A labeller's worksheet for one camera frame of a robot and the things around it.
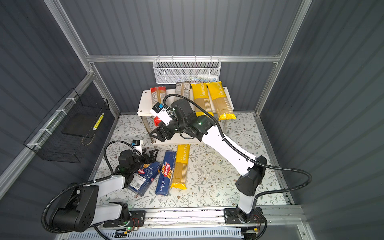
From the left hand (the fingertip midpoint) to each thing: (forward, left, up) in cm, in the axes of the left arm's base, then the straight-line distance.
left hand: (152, 149), depth 89 cm
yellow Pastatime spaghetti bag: (-10, -17, -7) cm, 21 cm away
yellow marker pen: (+7, +25, +18) cm, 32 cm away
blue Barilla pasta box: (-15, +3, -2) cm, 16 cm away
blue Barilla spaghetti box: (-17, -8, -6) cm, 20 cm away
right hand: (-6, -8, +25) cm, 27 cm away
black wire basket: (-1, +38, +19) cm, 42 cm away
